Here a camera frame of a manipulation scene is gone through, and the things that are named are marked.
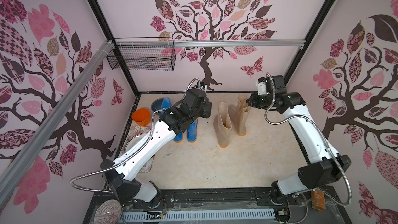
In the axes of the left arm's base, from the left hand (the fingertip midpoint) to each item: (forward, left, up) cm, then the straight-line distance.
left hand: (205, 106), depth 71 cm
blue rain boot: (+1, +8, -25) cm, 26 cm away
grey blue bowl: (+22, +33, -24) cm, 47 cm away
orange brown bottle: (-34, -53, -28) cm, 69 cm away
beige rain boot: (-1, -18, -2) cm, 19 cm away
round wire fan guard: (-38, +45, -30) cm, 66 cm away
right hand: (+6, -22, -2) cm, 23 cm away
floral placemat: (-17, +33, -32) cm, 49 cm away
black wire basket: (+41, +38, +3) cm, 56 cm away
